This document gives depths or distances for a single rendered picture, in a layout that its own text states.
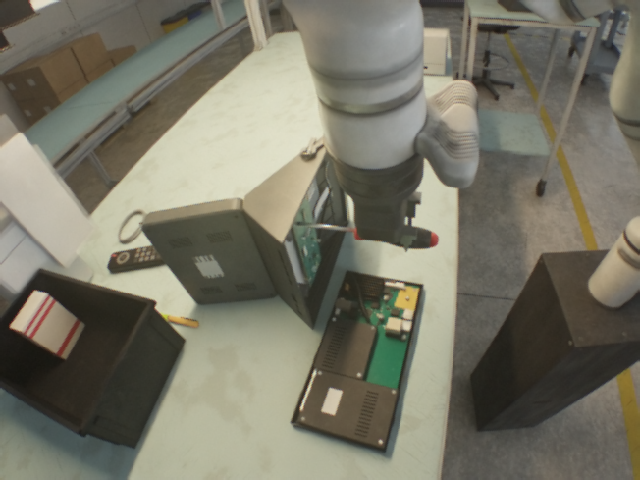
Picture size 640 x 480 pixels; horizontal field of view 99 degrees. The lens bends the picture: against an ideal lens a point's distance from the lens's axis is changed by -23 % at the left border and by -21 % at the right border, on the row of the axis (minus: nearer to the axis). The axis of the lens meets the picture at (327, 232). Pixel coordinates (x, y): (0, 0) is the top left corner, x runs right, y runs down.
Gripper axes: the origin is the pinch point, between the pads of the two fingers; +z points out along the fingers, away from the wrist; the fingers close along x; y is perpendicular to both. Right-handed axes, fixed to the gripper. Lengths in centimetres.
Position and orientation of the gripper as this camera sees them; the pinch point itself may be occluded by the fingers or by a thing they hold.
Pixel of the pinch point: (407, 240)
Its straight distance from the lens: 41.2
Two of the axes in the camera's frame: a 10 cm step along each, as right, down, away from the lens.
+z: 1.9, 4.6, 8.7
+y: -9.5, -1.2, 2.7
